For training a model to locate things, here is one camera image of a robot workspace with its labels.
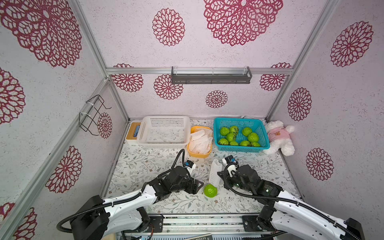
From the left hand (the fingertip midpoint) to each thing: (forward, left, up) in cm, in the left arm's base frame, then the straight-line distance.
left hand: (198, 183), depth 79 cm
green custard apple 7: (+29, -18, -4) cm, 34 cm away
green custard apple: (-3, -6, -3) cm, 8 cm away
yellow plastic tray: (+20, +1, -6) cm, 21 cm away
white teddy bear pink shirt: (+31, -55, -2) cm, 63 cm away
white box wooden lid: (+34, +45, -4) cm, 56 cm away
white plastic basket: (+43, +25, -10) cm, 50 cm away
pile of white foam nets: (+28, -2, -1) cm, 29 cm away
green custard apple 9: (+27, -39, -4) cm, 47 cm away
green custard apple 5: (+33, -39, -4) cm, 51 cm away
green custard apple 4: (+39, -36, -5) cm, 53 cm away
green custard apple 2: (+39, -20, -5) cm, 44 cm away
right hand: (+3, -10, +7) cm, 12 cm away
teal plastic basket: (+39, -33, -9) cm, 52 cm away
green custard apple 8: (+27, -32, -3) cm, 42 cm away
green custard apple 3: (+40, -27, -4) cm, 48 cm away
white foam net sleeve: (+5, -9, +9) cm, 14 cm away
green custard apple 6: (+34, -23, -5) cm, 41 cm away
